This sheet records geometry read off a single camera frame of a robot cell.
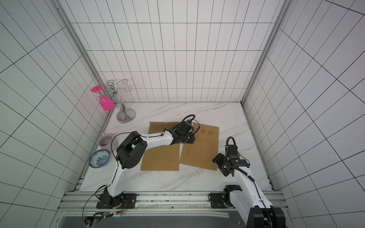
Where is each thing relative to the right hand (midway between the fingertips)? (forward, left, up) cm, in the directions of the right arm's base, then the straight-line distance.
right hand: (215, 159), depth 86 cm
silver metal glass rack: (+31, +69, +2) cm, 75 cm away
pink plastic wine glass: (+30, +77, +17) cm, 84 cm away
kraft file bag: (-1, +33, 0) cm, 33 cm away
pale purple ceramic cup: (+7, +74, +2) cm, 75 cm away
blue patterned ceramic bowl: (-4, +73, +1) cm, 73 cm away
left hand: (+12, +14, 0) cm, 19 cm away
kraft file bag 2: (+4, +7, -1) cm, 8 cm away
